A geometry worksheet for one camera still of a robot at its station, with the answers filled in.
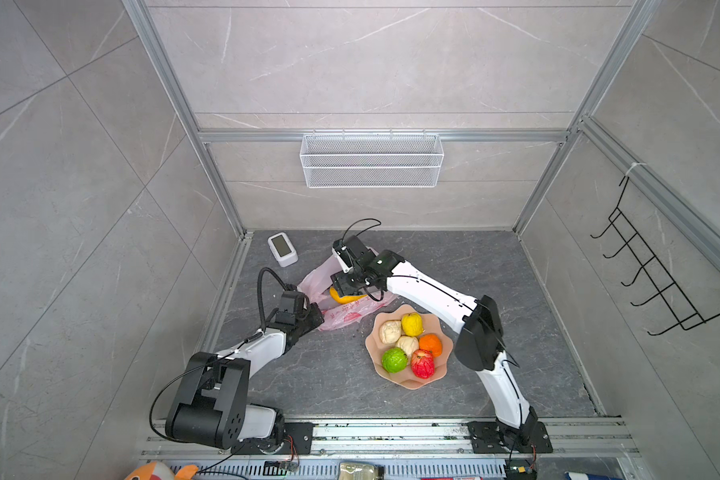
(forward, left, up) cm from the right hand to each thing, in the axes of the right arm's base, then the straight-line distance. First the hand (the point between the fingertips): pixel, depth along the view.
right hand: (342, 279), depth 88 cm
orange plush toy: (-45, +39, -8) cm, 61 cm away
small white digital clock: (+21, +24, -9) cm, 33 cm away
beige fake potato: (-14, -14, -6) cm, 21 cm away
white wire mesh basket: (+38, -8, +15) cm, 42 cm away
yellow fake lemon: (-12, -20, -7) cm, 25 cm away
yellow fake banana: (-1, 0, -11) cm, 11 cm away
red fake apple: (-24, -22, -6) cm, 33 cm away
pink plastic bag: (-7, +2, -9) cm, 12 cm away
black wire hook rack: (-23, -72, +18) cm, 78 cm away
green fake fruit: (-23, -14, -7) cm, 27 cm away
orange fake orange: (-18, -25, -6) cm, 32 cm away
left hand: (-4, +7, -9) cm, 12 cm away
